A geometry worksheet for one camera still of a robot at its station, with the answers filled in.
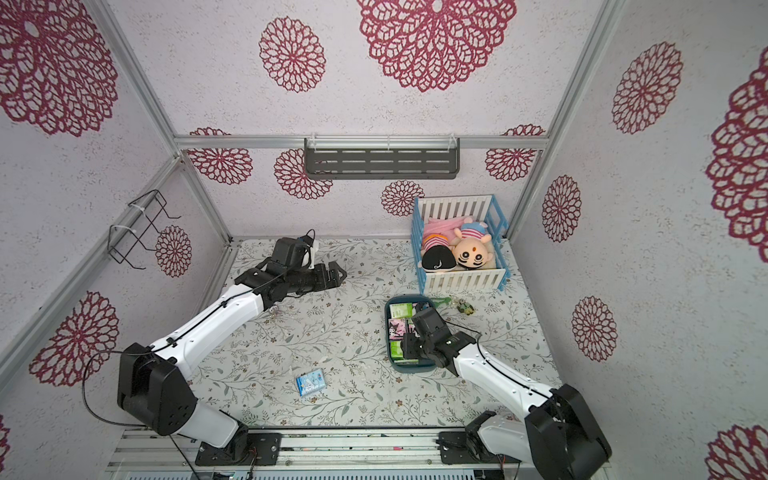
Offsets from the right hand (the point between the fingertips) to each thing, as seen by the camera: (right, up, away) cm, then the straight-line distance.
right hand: (413, 347), depth 86 cm
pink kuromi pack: (-5, +5, +3) cm, 7 cm away
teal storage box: (-1, +13, +14) cm, 19 cm away
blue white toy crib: (+18, +31, +19) cm, 41 cm away
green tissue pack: (-5, -1, -2) cm, 5 cm away
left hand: (-22, +20, -3) cm, 30 cm away
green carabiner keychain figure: (+17, +11, +14) cm, 25 cm away
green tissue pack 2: (-2, -5, 0) cm, 5 cm away
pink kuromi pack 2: (0, +11, -5) cm, 12 cm away
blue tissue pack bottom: (-29, -9, -4) cm, 30 cm away
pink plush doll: (+10, +28, +13) cm, 32 cm away
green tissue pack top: (-3, +10, +6) cm, 12 cm away
